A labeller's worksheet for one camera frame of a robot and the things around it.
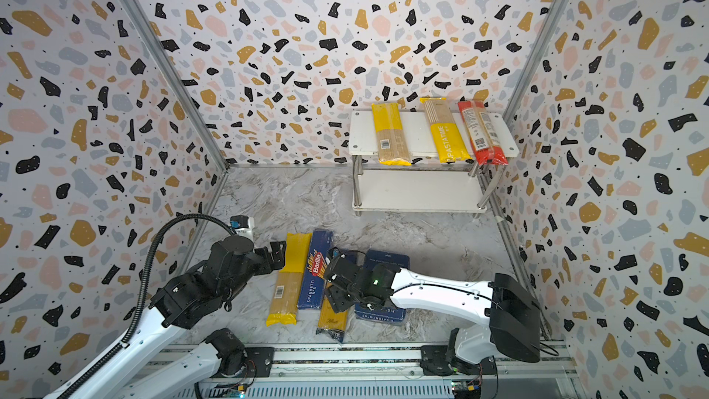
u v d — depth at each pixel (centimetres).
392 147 76
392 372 73
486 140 77
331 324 78
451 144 78
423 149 80
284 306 82
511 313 41
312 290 84
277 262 65
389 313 76
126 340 42
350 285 56
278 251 65
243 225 61
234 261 51
